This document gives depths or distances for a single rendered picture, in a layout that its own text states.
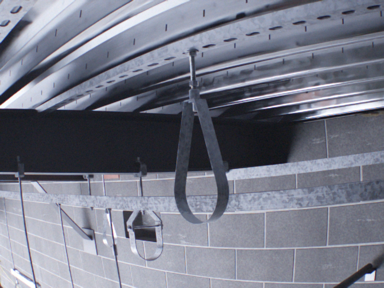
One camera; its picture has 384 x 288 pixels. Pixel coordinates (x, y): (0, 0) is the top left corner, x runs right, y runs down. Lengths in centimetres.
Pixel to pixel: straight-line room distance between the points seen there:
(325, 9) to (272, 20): 11
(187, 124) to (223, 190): 14
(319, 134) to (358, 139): 24
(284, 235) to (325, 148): 48
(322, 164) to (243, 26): 96
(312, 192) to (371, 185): 17
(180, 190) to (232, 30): 30
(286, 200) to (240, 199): 14
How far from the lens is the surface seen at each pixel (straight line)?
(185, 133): 83
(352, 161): 154
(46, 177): 353
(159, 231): 167
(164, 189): 283
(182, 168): 84
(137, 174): 163
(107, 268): 356
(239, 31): 73
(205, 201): 121
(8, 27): 62
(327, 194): 97
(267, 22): 70
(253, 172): 180
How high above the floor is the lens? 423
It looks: 5 degrees up
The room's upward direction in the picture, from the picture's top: 3 degrees counter-clockwise
